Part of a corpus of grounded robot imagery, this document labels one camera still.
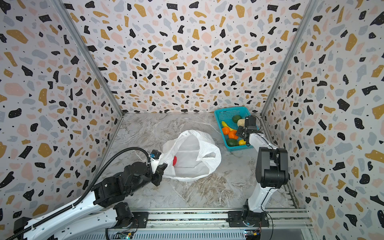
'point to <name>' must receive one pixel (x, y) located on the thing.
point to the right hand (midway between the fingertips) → (240, 127)
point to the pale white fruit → (241, 122)
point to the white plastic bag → (192, 155)
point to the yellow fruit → (242, 142)
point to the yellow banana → (224, 125)
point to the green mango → (232, 142)
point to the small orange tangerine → (226, 130)
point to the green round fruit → (235, 118)
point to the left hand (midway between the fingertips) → (167, 164)
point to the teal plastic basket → (226, 115)
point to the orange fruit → (232, 134)
